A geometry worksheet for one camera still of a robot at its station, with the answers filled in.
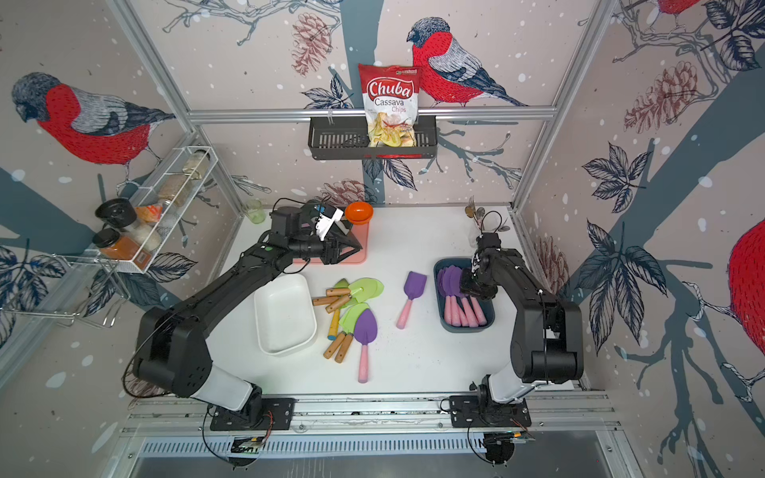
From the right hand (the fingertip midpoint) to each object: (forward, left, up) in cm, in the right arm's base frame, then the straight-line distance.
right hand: (465, 285), depth 90 cm
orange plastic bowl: (+32, +37, -1) cm, 49 cm away
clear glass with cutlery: (+24, -9, +3) cm, 26 cm away
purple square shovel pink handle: (+3, +16, -6) cm, 17 cm away
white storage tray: (-10, +56, -5) cm, 57 cm away
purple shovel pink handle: (-7, -4, -3) cm, 9 cm away
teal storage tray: (-6, -7, -2) cm, 9 cm away
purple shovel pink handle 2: (+1, +5, -3) cm, 6 cm away
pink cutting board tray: (+25, +36, -5) cm, 44 cm away
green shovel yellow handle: (-14, +40, -3) cm, 42 cm away
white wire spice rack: (+2, +80, +31) cm, 86 cm away
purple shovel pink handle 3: (+4, +2, -2) cm, 5 cm away
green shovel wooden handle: (-1, +34, -4) cm, 34 cm away
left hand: (+2, +32, +19) cm, 37 cm away
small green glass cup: (+30, +77, 0) cm, 83 cm away
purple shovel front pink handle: (-13, +30, -6) cm, 34 cm away
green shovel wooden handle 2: (-19, +37, -5) cm, 42 cm away
